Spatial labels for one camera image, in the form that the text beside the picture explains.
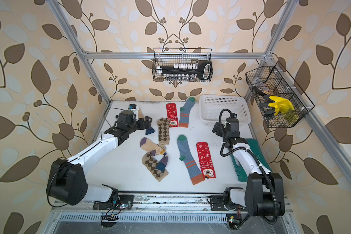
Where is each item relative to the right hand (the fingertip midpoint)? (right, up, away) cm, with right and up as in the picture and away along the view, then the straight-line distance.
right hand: (222, 127), depth 89 cm
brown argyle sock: (-38, -4, +13) cm, 40 cm away
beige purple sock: (-48, -3, +15) cm, 51 cm away
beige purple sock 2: (-42, -14, +3) cm, 44 cm away
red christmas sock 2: (-10, -22, -1) cm, 24 cm away
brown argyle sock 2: (-45, -22, 0) cm, 50 cm away
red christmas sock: (-32, +8, +24) cm, 41 cm away
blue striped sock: (-22, +10, +27) cm, 37 cm away
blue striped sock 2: (-17, -26, -4) cm, 32 cm away
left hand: (-48, +6, -3) cm, 49 cm away
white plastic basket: (0, +15, +32) cm, 36 cm away
